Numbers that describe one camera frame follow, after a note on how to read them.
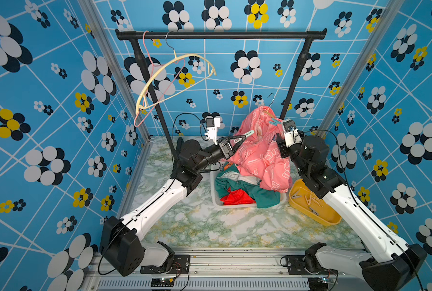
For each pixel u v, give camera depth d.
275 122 0.70
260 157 0.79
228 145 0.58
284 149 0.62
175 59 0.60
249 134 0.61
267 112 0.83
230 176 0.87
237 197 0.83
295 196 0.91
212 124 0.58
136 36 0.54
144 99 0.60
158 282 0.72
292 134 0.55
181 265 0.73
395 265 0.36
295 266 0.72
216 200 0.86
